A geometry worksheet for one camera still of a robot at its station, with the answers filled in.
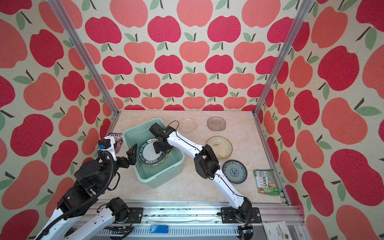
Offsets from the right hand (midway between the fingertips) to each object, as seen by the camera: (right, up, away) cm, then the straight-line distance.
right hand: (162, 148), depth 94 cm
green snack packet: (+62, -18, -10) cm, 65 cm away
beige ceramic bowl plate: (+39, +1, +4) cm, 39 cm away
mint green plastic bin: (-5, -12, -6) cm, 14 cm away
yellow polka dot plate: (-7, -10, -6) cm, 13 cm away
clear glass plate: (+15, +15, +19) cm, 29 cm away
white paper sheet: (+59, -35, -25) cm, 73 cm away
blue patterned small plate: (+44, -13, -5) cm, 47 cm away
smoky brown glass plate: (+38, +16, +21) cm, 46 cm away
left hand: (-8, +6, -31) cm, 32 cm away
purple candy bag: (-34, +5, +10) cm, 36 cm away
